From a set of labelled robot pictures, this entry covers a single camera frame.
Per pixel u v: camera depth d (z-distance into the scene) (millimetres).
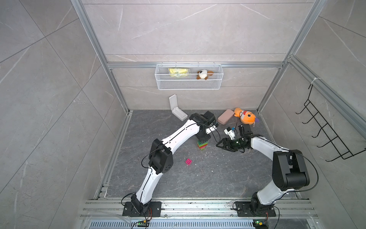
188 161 898
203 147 933
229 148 792
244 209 730
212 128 780
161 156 532
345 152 581
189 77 895
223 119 1129
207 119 703
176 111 1150
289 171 462
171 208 748
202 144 918
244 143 700
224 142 814
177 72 835
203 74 859
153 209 733
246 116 1043
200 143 918
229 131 857
